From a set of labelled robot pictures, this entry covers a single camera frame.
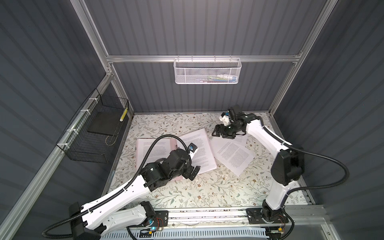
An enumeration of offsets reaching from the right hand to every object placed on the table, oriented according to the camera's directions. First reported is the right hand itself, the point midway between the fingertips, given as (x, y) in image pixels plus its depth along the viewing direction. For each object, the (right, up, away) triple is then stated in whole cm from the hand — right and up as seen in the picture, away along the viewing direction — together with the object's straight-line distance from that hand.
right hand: (218, 136), depth 87 cm
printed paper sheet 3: (+19, -3, +18) cm, 26 cm away
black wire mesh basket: (-64, +2, -15) cm, 65 cm away
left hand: (-15, -11, -15) cm, 24 cm away
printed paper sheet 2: (+10, -14, +9) cm, 19 cm away
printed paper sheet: (-8, -13, +4) cm, 16 cm away
